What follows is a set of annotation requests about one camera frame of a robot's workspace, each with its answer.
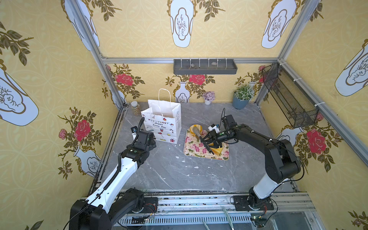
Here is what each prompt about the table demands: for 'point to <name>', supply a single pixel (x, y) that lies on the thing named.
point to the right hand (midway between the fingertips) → (207, 141)
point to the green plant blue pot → (242, 96)
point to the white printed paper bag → (163, 118)
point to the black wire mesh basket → (293, 100)
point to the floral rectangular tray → (193, 146)
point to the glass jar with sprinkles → (136, 108)
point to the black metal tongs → (206, 145)
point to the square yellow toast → (216, 151)
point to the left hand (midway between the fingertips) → (140, 142)
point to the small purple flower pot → (209, 96)
